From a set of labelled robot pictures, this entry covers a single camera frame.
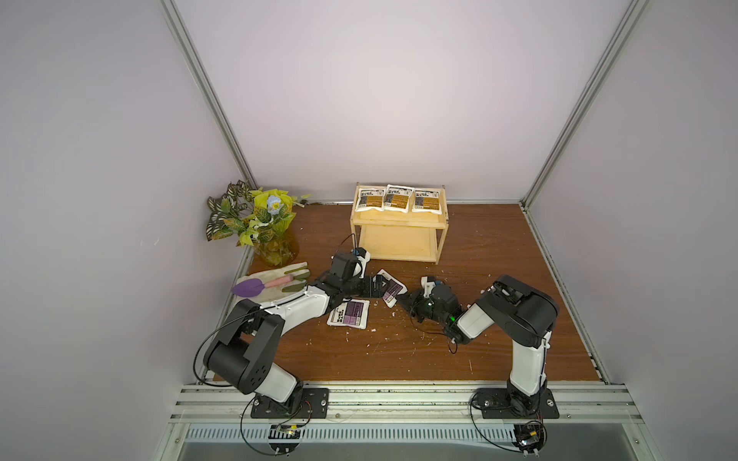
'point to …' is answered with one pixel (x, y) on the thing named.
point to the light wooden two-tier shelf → (400, 235)
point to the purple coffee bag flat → (353, 313)
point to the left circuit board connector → (283, 431)
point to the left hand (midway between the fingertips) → (382, 282)
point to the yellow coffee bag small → (427, 201)
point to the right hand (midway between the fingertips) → (393, 294)
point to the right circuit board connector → (529, 437)
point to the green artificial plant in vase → (256, 219)
